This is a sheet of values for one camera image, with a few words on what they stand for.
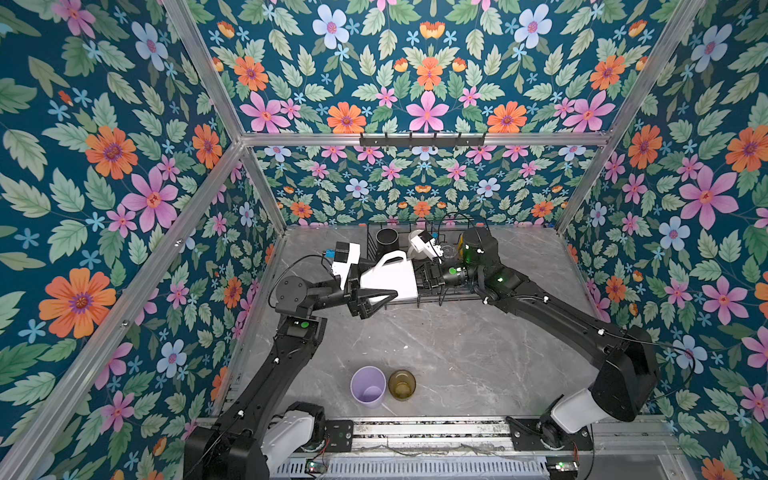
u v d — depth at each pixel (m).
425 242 0.66
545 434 0.65
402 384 0.82
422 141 0.92
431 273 0.60
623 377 0.42
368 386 0.81
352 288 0.59
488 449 0.73
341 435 0.73
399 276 0.58
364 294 0.55
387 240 1.02
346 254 0.54
